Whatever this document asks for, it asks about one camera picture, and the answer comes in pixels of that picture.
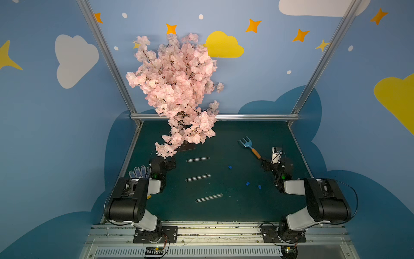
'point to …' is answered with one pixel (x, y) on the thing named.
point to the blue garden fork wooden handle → (248, 143)
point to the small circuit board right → (289, 251)
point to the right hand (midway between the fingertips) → (271, 155)
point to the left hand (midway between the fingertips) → (164, 155)
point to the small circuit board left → (154, 251)
